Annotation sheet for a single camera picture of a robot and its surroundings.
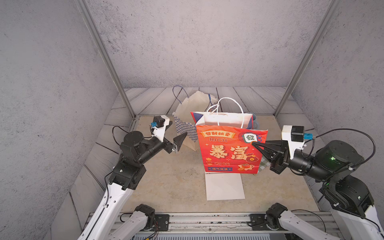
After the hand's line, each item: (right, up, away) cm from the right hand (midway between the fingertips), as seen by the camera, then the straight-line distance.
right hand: (254, 143), depth 46 cm
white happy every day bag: (-3, -28, +38) cm, 47 cm away
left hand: (-24, +4, +14) cm, 28 cm away
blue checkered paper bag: (-15, +22, +59) cm, 65 cm away
